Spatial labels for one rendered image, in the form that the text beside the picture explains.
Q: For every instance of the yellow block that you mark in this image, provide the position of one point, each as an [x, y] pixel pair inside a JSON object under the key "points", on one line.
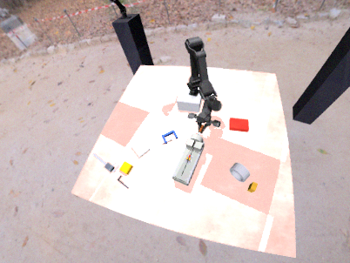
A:
{"points": [[126, 168]]}

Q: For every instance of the small orange block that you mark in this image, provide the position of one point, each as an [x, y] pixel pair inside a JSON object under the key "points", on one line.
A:
{"points": [[252, 187]]}

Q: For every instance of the red rectangular block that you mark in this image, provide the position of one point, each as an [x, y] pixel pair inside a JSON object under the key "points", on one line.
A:
{"points": [[240, 125]]}

